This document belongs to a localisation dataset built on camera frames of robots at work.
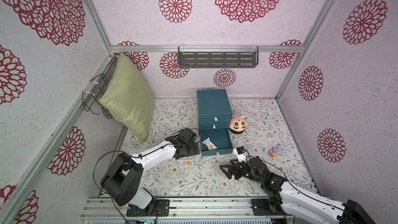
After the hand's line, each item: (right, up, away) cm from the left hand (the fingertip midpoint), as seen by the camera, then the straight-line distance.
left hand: (191, 152), depth 88 cm
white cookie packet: (+11, +3, +5) cm, 13 cm away
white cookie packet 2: (-3, -6, -1) cm, 7 cm away
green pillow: (-31, +31, -8) cm, 45 cm away
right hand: (+17, -4, -8) cm, 20 cm away
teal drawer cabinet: (+14, +22, -3) cm, 26 cm away
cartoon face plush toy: (+28, +15, +8) cm, 33 cm away
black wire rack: (-48, +29, -15) cm, 58 cm away
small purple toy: (+48, 0, +2) cm, 48 cm away
